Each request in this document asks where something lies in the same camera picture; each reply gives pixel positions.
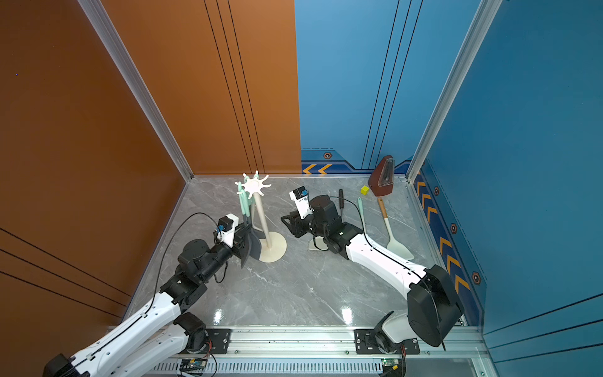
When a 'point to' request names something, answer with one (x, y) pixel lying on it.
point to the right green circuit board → (392, 365)
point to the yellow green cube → (364, 190)
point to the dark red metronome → (381, 181)
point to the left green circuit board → (192, 364)
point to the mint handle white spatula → (359, 206)
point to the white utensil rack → (276, 244)
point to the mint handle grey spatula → (255, 247)
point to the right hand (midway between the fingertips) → (287, 216)
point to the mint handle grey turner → (246, 244)
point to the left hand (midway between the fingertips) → (248, 221)
